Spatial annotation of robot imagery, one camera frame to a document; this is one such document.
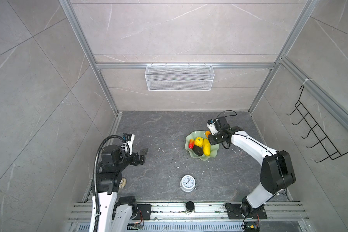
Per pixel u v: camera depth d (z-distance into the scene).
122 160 0.55
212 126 0.83
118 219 0.56
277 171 0.46
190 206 0.69
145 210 0.73
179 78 1.01
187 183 0.80
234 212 0.73
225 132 0.65
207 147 0.93
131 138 0.61
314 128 0.68
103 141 0.47
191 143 0.94
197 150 0.93
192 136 0.99
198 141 0.95
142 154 0.62
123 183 0.81
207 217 0.73
